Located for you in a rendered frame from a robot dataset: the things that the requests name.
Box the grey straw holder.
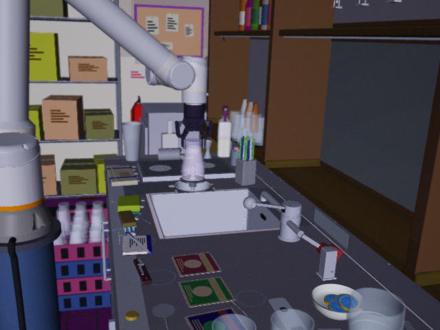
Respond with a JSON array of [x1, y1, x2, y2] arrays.
[[234, 157, 257, 186]]

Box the brown brush blue bristles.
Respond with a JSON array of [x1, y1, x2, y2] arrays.
[[118, 210, 139, 233]]

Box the grey cylindrical mixer body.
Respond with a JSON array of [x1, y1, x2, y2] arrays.
[[277, 200, 304, 243]]

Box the blue glass crate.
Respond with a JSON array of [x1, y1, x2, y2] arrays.
[[57, 291, 113, 313], [54, 260, 111, 287]]

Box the white sink basin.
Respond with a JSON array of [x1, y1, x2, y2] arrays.
[[145, 188, 281, 239]]

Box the grey ball-ended lever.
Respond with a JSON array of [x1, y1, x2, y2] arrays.
[[243, 196, 286, 211]]

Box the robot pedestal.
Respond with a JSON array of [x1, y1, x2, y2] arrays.
[[0, 212, 63, 330]]

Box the white cup stack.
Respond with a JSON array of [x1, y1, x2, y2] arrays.
[[121, 120, 143, 162]]

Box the cork notice board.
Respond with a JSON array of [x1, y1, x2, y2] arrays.
[[133, 3, 206, 58]]

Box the white bowl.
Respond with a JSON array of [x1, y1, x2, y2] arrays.
[[311, 283, 364, 322]]

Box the beige blue-striped folded cloth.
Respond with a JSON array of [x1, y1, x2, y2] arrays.
[[107, 165, 140, 188]]

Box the yellow-green cardboard box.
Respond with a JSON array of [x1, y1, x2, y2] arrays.
[[93, 153, 118, 195], [28, 104, 43, 142], [29, 32, 61, 83]]

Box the clear tub with bottles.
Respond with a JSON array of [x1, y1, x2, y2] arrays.
[[229, 99, 266, 147]]

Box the green and blue straws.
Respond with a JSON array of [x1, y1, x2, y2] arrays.
[[239, 135, 256, 162]]

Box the grey roller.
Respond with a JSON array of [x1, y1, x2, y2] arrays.
[[157, 147, 184, 161]]

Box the red coaster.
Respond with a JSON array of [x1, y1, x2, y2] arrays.
[[171, 252, 221, 278]]

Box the clear glass in crate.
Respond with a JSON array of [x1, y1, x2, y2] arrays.
[[56, 202, 73, 243], [89, 200, 105, 243], [69, 201, 88, 243]]

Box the blue bottle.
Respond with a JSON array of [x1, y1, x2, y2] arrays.
[[260, 0, 270, 30]]

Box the green coaster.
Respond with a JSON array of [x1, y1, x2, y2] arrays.
[[178, 277, 235, 308]]

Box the green sponge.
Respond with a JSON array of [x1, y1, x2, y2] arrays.
[[117, 195, 142, 215]]

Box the dark red bottle opener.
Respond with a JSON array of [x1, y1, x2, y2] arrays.
[[133, 258, 153, 286]]

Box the perforated grey drip shelf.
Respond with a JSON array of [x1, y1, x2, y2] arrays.
[[137, 159, 239, 183]]

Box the grey wall plate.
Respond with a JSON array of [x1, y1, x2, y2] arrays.
[[313, 207, 350, 250]]

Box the orange bottle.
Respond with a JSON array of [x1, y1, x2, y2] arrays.
[[239, 0, 249, 32]]

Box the red fire extinguisher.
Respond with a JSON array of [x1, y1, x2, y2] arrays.
[[130, 96, 144, 123]]

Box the large clear glass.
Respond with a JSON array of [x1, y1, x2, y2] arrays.
[[346, 287, 407, 330]]

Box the black cable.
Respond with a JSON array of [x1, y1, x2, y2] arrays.
[[7, 236, 27, 330]]

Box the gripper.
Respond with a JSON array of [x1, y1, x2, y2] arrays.
[[175, 102, 214, 140]]

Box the grey flat disc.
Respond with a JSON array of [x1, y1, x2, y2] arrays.
[[151, 303, 176, 318]]

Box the red-tipped grey lever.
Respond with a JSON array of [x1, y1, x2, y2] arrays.
[[286, 219, 344, 259]]

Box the purple glass crate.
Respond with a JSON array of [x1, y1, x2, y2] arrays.
[[59, 307, 115, 330]]

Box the green bottle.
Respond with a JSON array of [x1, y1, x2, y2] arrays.
[[250, 0, 261, 30]]

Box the white bar handle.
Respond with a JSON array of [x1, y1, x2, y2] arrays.
[[100, 221, 113, 283]]

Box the white upright box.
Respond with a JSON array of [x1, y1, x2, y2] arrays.
[[316, 247, 338, 281]]

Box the blue coaster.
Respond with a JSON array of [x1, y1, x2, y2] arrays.
[[184, 307, 242, 330]]

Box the olive cardboard box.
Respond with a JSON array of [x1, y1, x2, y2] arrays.
[[59, 158, 99, 197], [83, 109, 116, 140], [29, 0, 67, 18]]

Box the tan cardboard box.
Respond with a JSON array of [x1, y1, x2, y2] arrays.
[[41, 94, 85, 141], [68, 55, 109, 82], [41, 154, 58, 197]]

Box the grey round glass rinser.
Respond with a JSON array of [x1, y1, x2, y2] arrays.
[[174, 178, 214, 193]]

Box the grey counter machine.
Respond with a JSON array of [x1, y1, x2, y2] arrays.
[[140, 102, 187, 157]]

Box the brown wooden back bar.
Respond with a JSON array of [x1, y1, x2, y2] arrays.
[[207, 0, 440, 287]]

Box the white bottle purple top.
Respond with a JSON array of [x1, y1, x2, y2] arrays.
[[217, 105, 232, 158]]

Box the grey metal shelf unit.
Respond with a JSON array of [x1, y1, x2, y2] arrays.
[[28, 0, 124, 199]]

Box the grey mixer spout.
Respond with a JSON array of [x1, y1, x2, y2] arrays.
[[259, 190, 285, 206]]

